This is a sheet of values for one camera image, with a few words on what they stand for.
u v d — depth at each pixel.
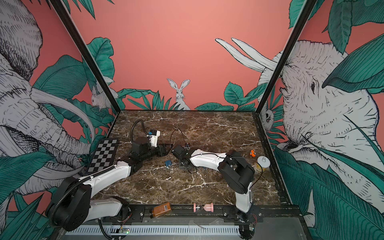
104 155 0.91
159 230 0.70
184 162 0.64
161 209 0.72
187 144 0.84
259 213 0.74
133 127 1.11
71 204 0.41
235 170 0.51
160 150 0.75
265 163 0.88
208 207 0.75
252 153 0.95
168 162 0.92
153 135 0.76
